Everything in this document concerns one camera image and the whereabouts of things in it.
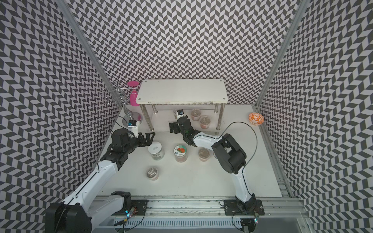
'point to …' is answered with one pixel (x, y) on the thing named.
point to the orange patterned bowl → (256, 118)
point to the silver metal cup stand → (115, 92)
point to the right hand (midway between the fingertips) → (176, 123)
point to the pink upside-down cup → (134, 93)
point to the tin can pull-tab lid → (214, 155)
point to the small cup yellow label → (176, 114)
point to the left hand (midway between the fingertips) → (147, 134)
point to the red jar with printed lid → (180, 153)
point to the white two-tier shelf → (201, 100)
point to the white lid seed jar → (155, 149)
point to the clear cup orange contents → (203, 154)
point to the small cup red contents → (152, 173)
